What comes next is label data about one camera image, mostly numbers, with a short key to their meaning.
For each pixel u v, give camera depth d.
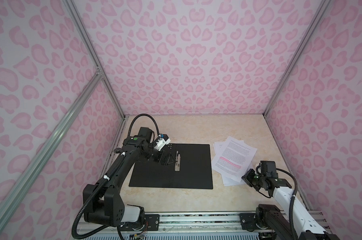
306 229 0.42
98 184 0.42
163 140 0.73
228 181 0.86
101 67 0.91
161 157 0.68
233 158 0.97
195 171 0.90
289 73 0.93
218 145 1.03
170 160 0.69
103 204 0.40
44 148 0.57
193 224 0.74
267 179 0.62
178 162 0.93
